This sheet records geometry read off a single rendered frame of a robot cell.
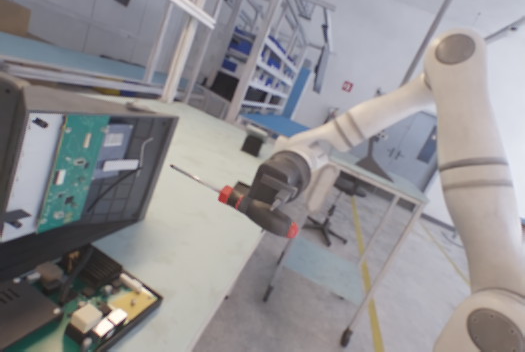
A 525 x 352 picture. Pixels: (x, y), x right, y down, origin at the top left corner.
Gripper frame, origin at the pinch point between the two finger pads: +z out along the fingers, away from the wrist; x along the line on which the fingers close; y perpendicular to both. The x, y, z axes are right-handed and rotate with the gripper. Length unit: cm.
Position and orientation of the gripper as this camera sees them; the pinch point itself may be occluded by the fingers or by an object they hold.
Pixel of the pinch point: (266, 220)
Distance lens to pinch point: 33.0
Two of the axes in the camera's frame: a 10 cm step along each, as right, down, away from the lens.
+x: 3.6, -8.8, -3.0
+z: -3.2, 1.9, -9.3
